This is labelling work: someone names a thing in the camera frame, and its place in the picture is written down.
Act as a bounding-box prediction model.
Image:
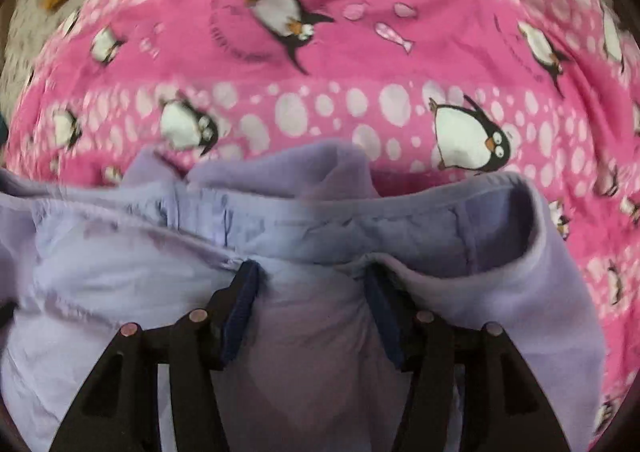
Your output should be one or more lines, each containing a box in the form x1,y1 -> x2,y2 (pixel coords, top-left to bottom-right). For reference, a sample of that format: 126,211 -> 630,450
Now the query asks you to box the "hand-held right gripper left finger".
47,262 -> 263,452

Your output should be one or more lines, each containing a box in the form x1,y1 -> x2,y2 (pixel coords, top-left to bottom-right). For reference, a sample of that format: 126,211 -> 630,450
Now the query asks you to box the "floral quilt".
0,0 -> 81,103

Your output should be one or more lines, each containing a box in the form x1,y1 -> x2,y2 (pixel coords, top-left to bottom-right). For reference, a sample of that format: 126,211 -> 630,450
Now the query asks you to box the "purple fleece jacket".
0,141 -> 608,452

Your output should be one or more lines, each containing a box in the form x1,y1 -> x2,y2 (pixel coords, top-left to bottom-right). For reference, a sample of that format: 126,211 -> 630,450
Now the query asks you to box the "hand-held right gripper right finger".
362,264 -> 573,452

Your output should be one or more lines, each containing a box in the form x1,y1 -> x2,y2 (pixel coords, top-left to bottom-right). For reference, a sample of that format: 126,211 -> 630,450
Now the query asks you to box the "pink penguin print blanket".
5,0 -> 640,443

